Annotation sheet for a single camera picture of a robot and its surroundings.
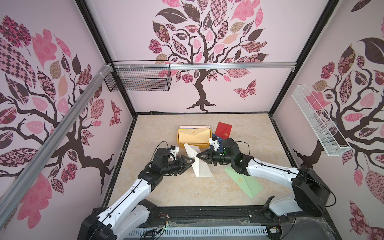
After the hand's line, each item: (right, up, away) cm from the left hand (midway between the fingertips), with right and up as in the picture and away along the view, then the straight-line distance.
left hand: (192, 166), depth 75 cm
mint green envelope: (+33, -14, +8) cm, 37 cm away
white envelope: (+4, 0, -4) cm, 5 cm away
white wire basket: (+69, +14, -1) cm, 71 cm away
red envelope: (+23, +17, +35) cm, 45 cm away
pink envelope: (-4, +20, +30) cm, 36 cm away
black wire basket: (-51, +54, +29) cm, 79 cm away
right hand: (+2, +4, 0) cm, 4 cm away
